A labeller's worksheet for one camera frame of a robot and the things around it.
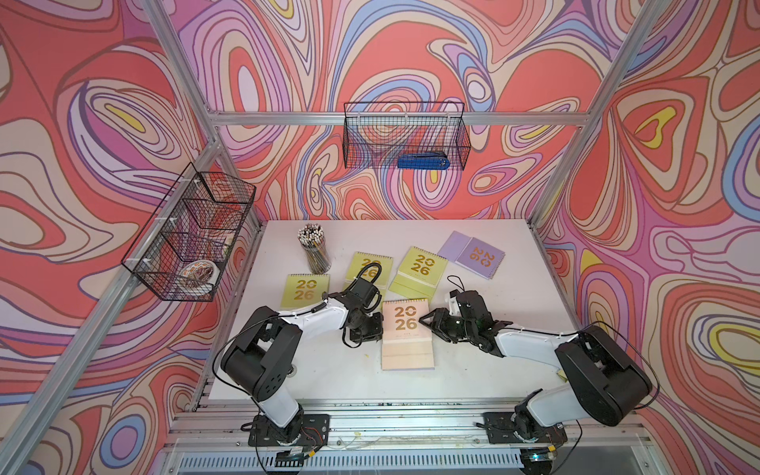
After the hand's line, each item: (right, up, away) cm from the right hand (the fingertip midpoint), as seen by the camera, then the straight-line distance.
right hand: (423, 330), depth 88 cm
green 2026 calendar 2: (+1, +16, +15) cm, 22 cm away
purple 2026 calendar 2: (-4, -10, -4) cm, 12 cm away
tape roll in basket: (-56, +19, -17) cm, 62 cm away
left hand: (-11, -2, 0) cm, 11 cm away
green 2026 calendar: (-39, +11, +11) cm, 42 cm away
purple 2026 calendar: (+21, +23, +20) cm, 37 cm away
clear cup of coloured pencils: (-34, +28, +3) cm, 45 cm away
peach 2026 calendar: (-5, -1, -1) cm, 5 cm away
